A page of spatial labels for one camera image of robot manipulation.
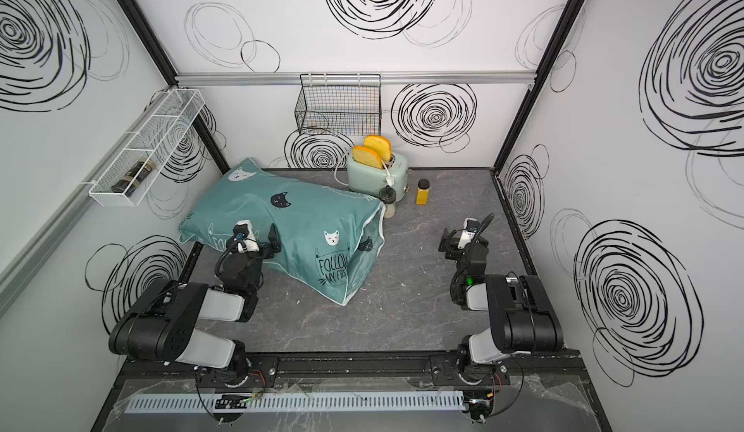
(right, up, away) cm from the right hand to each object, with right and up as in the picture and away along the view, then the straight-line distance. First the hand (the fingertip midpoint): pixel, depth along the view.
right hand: (464, 232), depth 90 cm
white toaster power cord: (-44, +20, +22) cm, 53 cm away
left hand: (-64, +2, -4) cm, 64 cm away
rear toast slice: (-26, +29, +9) cm, 40 cm away
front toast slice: (-31, +25, +6) cm, 40 cm away
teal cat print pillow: (-41, -2, -6) cm, 42 cm away
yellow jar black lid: (-11, +12, +14) cm, 22 cm away
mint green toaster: (-30, +17, +10) cm, 36 cm away
